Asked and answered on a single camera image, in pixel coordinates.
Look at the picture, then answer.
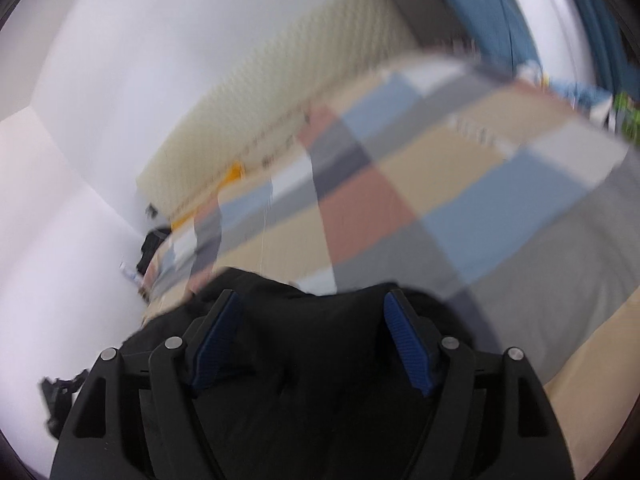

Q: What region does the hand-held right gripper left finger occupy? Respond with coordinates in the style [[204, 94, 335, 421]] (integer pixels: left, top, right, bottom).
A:
[[50, 289, 244, 480]]

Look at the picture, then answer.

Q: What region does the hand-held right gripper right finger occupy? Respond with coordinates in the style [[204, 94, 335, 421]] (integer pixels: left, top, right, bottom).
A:
[[382, 289, 576, 480]]

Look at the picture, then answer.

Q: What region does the black puffer jacket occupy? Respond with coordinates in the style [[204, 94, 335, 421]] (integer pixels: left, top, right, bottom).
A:
[[120, 266, 482, 480]]

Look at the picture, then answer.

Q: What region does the black bag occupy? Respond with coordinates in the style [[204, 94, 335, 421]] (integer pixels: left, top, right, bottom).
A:
[[136, 227, 174, 277]]

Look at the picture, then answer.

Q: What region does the bed with plaid quilt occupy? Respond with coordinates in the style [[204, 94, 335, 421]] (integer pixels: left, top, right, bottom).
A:
[[141, 52, 640, 480]]

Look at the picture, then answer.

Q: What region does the yellow pillow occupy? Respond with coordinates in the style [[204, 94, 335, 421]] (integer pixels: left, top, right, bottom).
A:
[[170, 161, 247, 231]]

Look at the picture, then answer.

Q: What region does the cream quilted headboard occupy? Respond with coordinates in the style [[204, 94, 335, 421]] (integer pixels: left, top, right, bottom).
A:
[[136, 0, 422, 222]]

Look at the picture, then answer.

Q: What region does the white toy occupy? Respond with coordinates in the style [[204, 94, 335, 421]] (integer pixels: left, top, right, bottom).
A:
[[517, 60, 544, 84]]

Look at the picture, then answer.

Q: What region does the crumpled blue cloth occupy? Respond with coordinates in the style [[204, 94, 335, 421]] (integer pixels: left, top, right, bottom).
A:
[[545, 77, 614, 112]]

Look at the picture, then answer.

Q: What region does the blue cloth-covered chair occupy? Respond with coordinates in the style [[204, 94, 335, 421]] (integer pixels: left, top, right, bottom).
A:
[[440, 0, 544, 77]]

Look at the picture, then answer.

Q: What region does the blue curtain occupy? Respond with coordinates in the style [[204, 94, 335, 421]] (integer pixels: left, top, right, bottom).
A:
[[554, 0, 637, 97]]

